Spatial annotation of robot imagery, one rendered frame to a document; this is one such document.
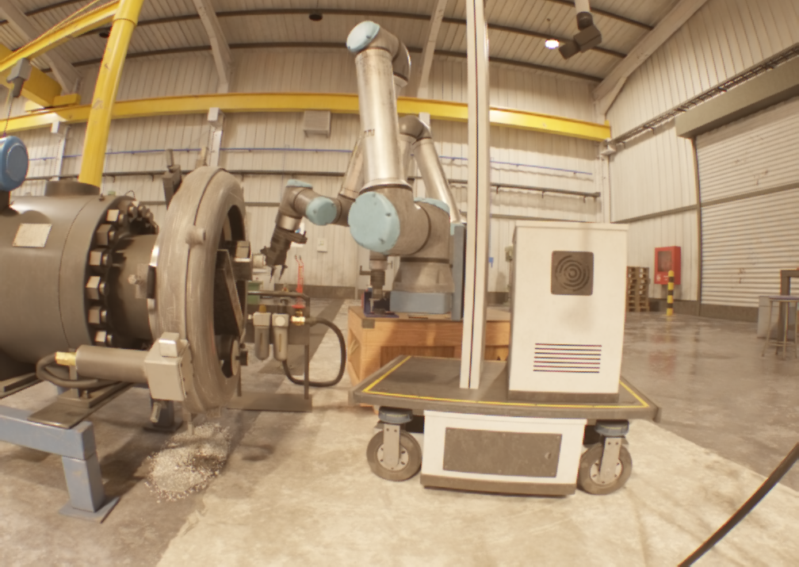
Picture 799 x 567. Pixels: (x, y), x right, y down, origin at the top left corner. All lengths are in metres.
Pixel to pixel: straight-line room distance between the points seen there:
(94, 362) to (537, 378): 1.16
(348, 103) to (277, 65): 2.90
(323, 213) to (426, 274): 0.38
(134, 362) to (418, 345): 1.40
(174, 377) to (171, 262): 0.26
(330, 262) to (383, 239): 10.97
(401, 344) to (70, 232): 1.48
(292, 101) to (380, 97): 11.30
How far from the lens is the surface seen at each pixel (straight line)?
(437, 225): 1.22
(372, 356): 2.01
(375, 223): 1.07
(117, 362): 1.03
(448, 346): 2.11
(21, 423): 1.30
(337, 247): 12.00
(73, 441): 1.21
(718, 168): 10.65
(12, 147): 1.48
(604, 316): 1.27
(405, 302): 1.21
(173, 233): 1.04
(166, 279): 1.02
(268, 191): 12.48
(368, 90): 1.26
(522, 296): 1.23
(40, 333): 1.36
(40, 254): 1.32
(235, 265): 1.22
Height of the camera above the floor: 0.67
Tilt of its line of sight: 1 degrees up
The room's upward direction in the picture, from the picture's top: 2 degrees clockwise
